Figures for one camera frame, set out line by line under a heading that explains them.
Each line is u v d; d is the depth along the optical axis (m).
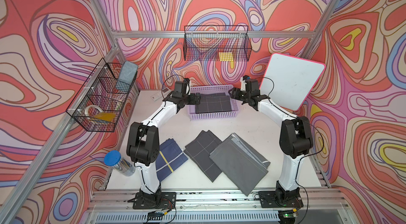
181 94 0.72
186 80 0.83
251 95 0.75
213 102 1.12
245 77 0.86
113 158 0.67
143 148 0.50
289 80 0.84
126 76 0.82
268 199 0.72
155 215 0.72
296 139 0.52
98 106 0.72
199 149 0.89
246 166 0.84
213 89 1.15
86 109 0.66
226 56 0.91
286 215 0.71
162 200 0.72
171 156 0.87
